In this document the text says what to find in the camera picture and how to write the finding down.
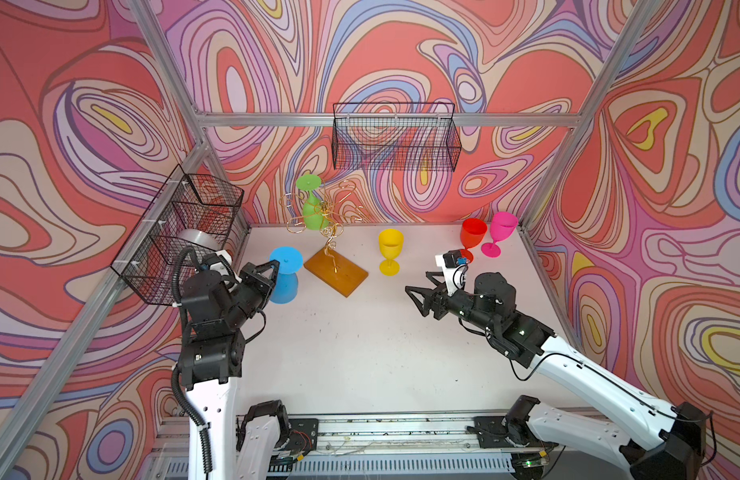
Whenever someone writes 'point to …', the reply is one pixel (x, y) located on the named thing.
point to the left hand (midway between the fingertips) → (283, 261)
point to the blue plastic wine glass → (287, 282)
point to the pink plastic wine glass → (502, 226)
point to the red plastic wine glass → (471, 234)
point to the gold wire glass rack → (327, 212)
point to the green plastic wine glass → (314, 215)
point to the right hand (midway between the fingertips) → (419, 288)
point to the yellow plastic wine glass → (390, 242)
